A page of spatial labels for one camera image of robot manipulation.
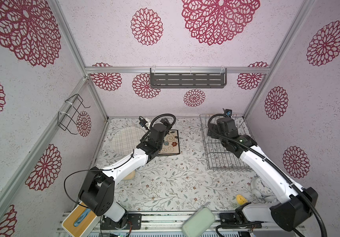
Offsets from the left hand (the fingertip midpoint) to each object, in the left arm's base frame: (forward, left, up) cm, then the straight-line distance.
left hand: (163, 125), depth 84 cm
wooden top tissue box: (-44, +40, -19) cm, 63 cm away
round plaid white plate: (+8, +28, -23) cm, 37 cm away
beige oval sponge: (-21, +20, -21) cm, 36 cm away
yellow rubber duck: (-35, -41, -22) cm, 59 cm away
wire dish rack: (-8, -36, -23) cm, 43 cm away
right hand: (-5, -29, +5) cm, 30 cm away
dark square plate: (0, -4, -21) cm, 21 cm away
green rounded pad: (-45, -17, -24) cm, 54 cm away
